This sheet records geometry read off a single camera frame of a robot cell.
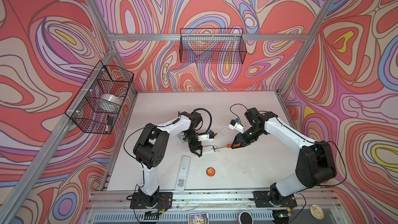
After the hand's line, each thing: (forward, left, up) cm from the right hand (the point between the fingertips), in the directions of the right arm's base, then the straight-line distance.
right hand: (236, 149), depth 79 cm
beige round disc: (-27, -34, -11) cm, 45 cm away
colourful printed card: (-28, +19, -8) cm, 35 cm away
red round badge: (-8, +13, -10) cm, 18 cm away
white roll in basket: (+18, +61, +23) cm, 67 cm away
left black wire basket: (+15, +69, +19) cm, 73 cm away
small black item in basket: (+9, +61, +16) cm, 64 cm away
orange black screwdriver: (+2, +3, +1) cm, 4 cm away
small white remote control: (+3, +14, -6) cm, 15 cm away
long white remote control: (-9, +29, -11) cm, 32 cm away
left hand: (+4, +19, -7) cm, 20 cm away
